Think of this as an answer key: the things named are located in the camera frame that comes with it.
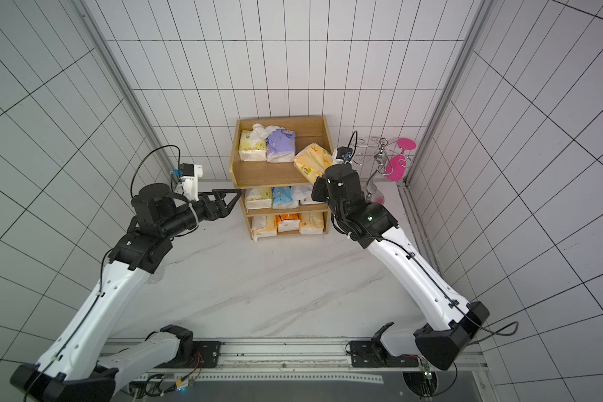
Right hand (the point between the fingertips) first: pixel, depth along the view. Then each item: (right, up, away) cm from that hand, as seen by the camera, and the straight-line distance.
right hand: (310, 177), depth 68 cm
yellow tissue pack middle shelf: (-18, -6, +17) cm, 25 cm away
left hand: (-21, -6, -2) cm, 22 cm away
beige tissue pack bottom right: (+1, -15, +27) cm, 31 cm away
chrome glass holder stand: (+26, +12, +22) cm, 36 cm away
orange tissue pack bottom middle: (-8, -15, +27) cm, 32 cm away
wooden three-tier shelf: (-18, +2, +11) cm, 22 cm away
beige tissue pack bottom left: (-17, -16, +27) cm, 36 cm away
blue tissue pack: (-9, -6, +18) cm, 21 cm away
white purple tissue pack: (-2, -4, +17) cm, 18 cm away
